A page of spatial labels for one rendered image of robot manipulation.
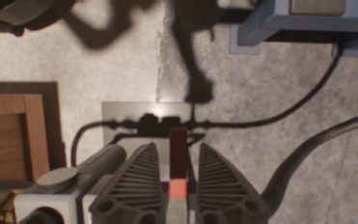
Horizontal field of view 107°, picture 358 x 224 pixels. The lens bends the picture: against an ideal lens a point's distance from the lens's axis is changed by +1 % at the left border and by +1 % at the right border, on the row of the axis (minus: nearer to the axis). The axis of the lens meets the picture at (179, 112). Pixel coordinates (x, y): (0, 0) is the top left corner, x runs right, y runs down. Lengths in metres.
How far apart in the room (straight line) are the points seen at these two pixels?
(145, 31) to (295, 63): 0.70
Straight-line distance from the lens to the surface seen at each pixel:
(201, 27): 0.70
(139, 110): 0.65
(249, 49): 0.73
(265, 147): 0.80
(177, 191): 0.18
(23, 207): 0.30
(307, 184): 1.02
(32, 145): 0.80
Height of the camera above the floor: 0.63
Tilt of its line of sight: 83 degrees down
